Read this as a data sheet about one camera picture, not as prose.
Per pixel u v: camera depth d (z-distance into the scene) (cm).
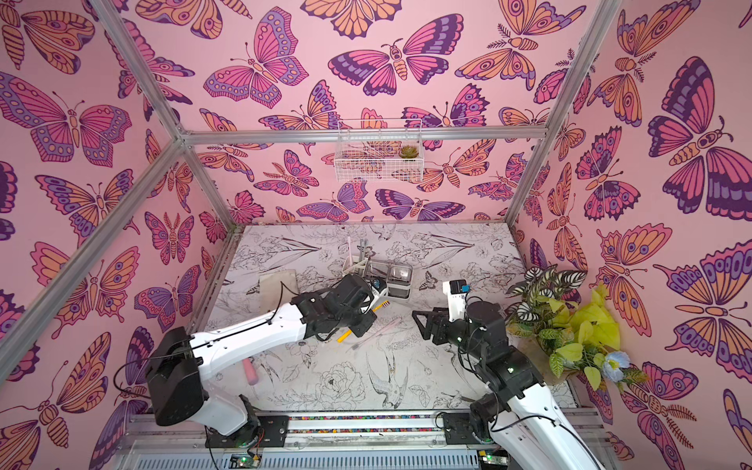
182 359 47
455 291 63
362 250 113
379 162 106
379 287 70
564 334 65
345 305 60
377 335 90
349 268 94
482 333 52
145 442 73
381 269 106
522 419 44
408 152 92
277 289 101
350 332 71
